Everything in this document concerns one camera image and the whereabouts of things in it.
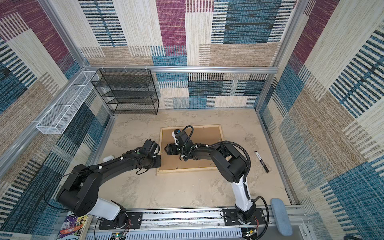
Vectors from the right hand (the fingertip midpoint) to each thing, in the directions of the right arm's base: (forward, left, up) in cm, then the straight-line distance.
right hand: (171, 149), depth 95 cm
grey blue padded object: (-38, -55, -1) cm, 67 cm away
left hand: (-7, +6, 0) cm, 9 cm away
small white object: (-4, +38, 0) cm, 38 cm away
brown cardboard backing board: (+11, -24, -2) cm, 27 cm away
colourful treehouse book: (-39, +43, 0) cm, 58 cm away
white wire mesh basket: (+2, +49, +31) cm, 58 cm away
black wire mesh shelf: (+41, +32, +15) cm, 54 cm away
